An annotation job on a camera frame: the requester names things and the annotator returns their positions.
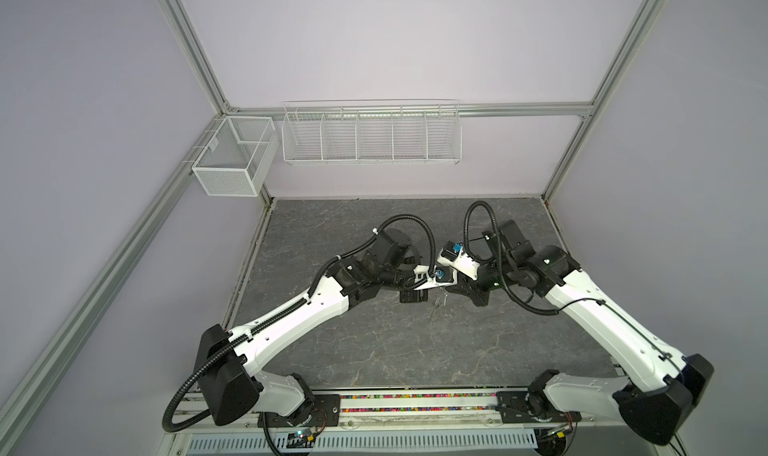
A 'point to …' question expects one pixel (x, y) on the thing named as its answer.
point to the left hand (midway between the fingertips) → (438, 283)
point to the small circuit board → (300, 439)
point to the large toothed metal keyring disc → (442, 315)
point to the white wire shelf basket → (372, 132)
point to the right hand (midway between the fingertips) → (451, 287)
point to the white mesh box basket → (240, 157)
